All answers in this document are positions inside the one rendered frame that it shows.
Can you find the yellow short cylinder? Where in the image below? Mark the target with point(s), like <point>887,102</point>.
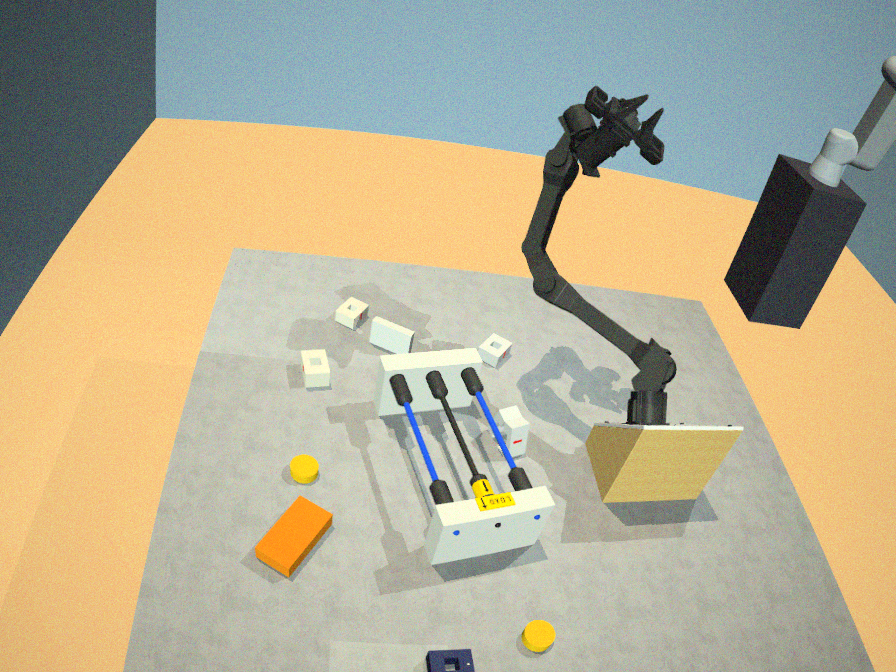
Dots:
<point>304,469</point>
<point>538,635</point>

